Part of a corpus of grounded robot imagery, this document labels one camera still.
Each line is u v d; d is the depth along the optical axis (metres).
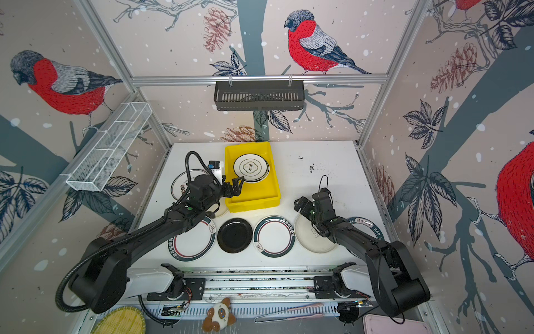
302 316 0.67
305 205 0.80
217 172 0.73
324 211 0.69
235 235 0.88
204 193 0.64
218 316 0.66
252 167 1.07
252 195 0.97
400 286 0.41
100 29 0.76
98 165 0.73
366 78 0.92
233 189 0.75
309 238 0.86
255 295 0.73
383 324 0.65
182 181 1.04
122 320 0.67
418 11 0.73
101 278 0.40
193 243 0.83
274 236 0.86
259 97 1.07
